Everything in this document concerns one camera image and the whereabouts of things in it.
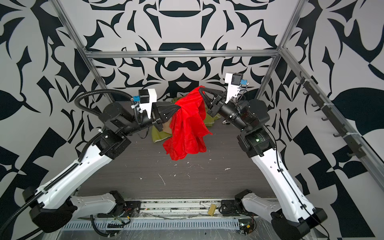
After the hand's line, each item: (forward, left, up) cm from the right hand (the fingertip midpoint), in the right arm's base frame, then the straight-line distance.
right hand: (200, 90), depth 49 cm
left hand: (-3, +7, -2) cm, 8 cm away
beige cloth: (+6, +16, -29) cm, 34 cm away
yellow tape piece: (-27, -5, -52) cm, 59 cm away
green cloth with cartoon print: (+18, +25, -51) cm, 60 cm away
